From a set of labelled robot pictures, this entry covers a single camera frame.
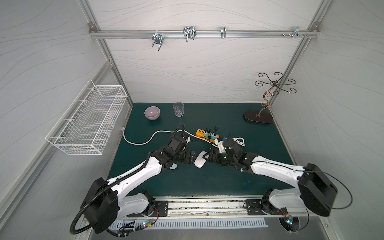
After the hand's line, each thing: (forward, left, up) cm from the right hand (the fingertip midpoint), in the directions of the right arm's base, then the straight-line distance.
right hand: (206, 156), depth 82 cm
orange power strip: (+20, +4, -8) cm, 22 cm away
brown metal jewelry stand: (+38, -44, -9) cm, 59 cm away
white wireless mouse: (0, +4, -7) cm, 8 cm away
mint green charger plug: (+14, -4, -2) cm, 15 cm away
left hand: (0, +9, +1) cm, 9 cm away
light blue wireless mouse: (-2, +20, -12) cm, 23 cm away
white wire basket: (+2, +57, +23) cm, 62 cm away
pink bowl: (+36, +41, -5) cm, 55 cm away
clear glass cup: (+41, +21, -5) cm, 46 cm away
